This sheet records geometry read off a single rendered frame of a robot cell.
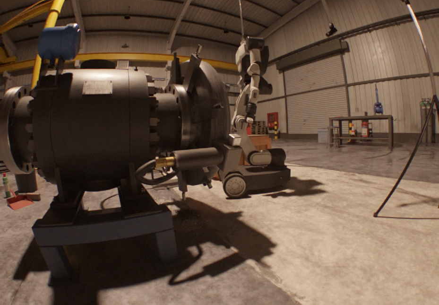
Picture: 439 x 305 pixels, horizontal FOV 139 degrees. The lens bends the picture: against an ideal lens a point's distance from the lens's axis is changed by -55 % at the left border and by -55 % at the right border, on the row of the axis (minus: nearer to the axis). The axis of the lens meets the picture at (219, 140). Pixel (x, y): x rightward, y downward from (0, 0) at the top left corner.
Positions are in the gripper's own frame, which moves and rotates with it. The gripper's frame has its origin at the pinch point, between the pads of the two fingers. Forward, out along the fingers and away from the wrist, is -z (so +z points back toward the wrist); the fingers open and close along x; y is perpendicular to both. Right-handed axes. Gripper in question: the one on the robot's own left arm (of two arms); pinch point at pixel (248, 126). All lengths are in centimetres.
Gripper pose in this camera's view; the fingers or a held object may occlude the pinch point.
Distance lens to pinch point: 147.2
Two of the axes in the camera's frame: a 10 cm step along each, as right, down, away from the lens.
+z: 1.6, -9.9, -0.3
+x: -9.8, -1.6, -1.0
